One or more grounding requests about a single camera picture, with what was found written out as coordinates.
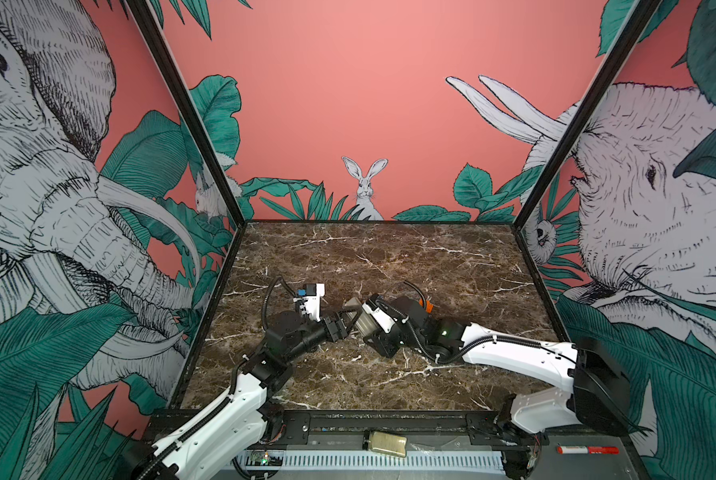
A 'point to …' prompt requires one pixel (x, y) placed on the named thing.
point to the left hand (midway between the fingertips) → (355, 310)
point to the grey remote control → (359, 317)
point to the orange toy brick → (429, 306)
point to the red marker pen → (600, 450)
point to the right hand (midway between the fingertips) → (365, 333)
